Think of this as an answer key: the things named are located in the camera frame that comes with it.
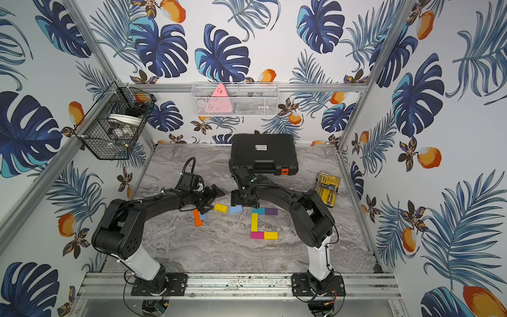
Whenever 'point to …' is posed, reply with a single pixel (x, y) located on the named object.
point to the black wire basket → (112, 126)
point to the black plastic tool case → (265, 153)
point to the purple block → (271, 211)
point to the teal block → (261, 211)
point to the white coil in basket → (126, 118)
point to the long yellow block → (254, 222)
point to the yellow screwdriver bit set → (327, 185)
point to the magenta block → (257, 235)
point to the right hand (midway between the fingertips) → (238, 202)
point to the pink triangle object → (220, 102)
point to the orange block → (198, 220)
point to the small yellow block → (221, 208)
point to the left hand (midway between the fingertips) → (220, 196)
